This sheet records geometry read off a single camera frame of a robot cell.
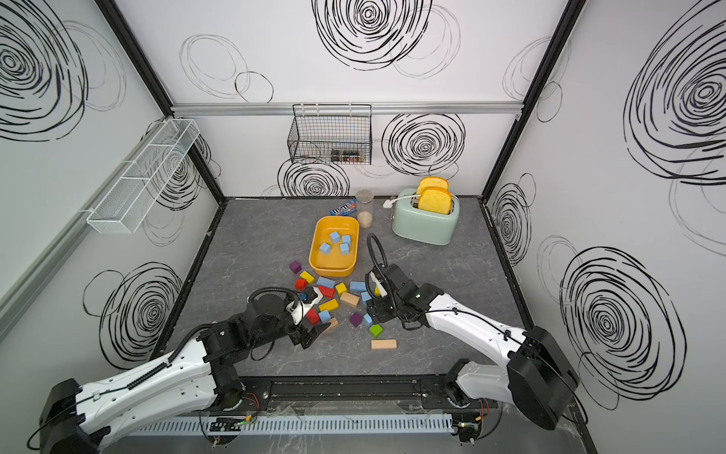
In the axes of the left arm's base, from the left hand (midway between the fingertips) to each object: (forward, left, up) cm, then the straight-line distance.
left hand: (319, 310), depth 75 cm
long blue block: (+15, +1, -12) cm, 19 cm away
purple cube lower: (+3, -9, -13) cm, 16 cm away
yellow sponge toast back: (+43, -34, +9) cm, 55 cm away
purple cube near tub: (+20, +12, -12) cm, 26 cm away
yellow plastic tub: (+30, 0, -11) cm, 32 cm away
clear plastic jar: (+41, -11, +1) cm, 42 cm away
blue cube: (+33, 0, -10) cm, 34 cm away
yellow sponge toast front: (+35, -34, +8) cm, 50 cm away
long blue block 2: (+14, -9, -12) cm, 21 cm away
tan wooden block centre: (+8, -7, -11) cm, 16 cm away
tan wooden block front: (-4, -18, -13) cm, 23 cm away
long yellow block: (+6, -1, -11) cm, 13 cm away
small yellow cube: (+12, -4, -11) cm, 17 cm away
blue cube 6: (+2, 0, -10) cm, 11 cm away
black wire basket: (+79, +3, +4) cm, 80 cm away
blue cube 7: (+1, -13, -6) cm, 15 cm away
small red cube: (+14, +10, -13) cm, 22 cm away
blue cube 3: (+27, +3, -10) cm, 29 cm away
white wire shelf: (+19, +50, +20) cm, 57 cm away
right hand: (+4, -16, -6) cm, 18 cm away
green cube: (-1, -16, -11) cm, 19 cm away
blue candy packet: (+49, -3, -12) cm, 50 cm away
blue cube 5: (+9, -12, -10) cm, 18 cm away
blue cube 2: (+28, -4, -11) cm, 30 cm away
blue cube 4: (+31, -5, -9) cm, 33 cm away
